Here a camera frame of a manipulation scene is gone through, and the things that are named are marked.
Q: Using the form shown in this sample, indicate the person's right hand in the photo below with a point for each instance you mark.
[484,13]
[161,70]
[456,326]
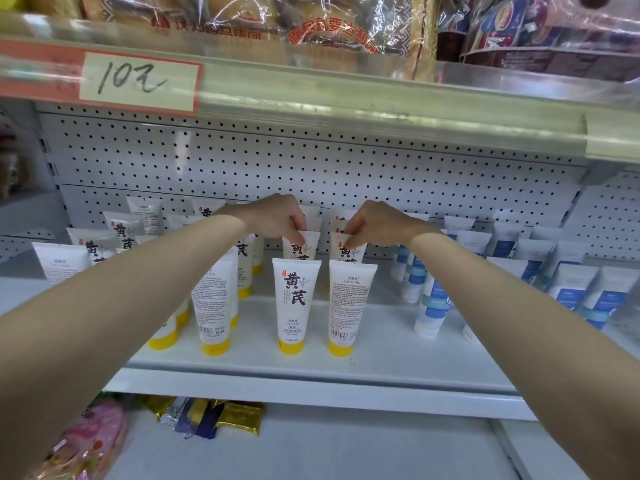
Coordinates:
[390,224]

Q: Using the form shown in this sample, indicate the person's left hand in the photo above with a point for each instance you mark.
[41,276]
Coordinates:
[277,214]

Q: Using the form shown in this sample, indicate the row of yellow cap tubes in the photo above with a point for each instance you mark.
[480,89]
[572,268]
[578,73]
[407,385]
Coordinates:
[297,304]

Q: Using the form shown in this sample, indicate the group of blue-labelled white tubes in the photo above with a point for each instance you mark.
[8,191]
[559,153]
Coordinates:
[430,314]

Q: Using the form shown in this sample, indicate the person's left forearm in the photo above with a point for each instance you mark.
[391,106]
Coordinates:
[75,344]

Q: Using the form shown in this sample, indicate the person's right forearm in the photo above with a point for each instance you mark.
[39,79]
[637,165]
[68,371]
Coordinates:
[550,354]

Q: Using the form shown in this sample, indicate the red shelf label strip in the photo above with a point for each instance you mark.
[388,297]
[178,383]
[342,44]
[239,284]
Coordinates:
[40,74]

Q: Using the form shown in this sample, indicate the white paper price tag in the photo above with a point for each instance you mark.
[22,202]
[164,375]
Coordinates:
[140,82]

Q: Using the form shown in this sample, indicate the blue snack packet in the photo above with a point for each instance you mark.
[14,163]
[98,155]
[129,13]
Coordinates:
[207,428]

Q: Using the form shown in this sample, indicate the brown wrapped goods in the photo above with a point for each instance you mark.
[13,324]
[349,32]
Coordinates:
[12,164]

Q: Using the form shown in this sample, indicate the pink snack bag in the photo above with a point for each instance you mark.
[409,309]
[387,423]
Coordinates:
[90,439]

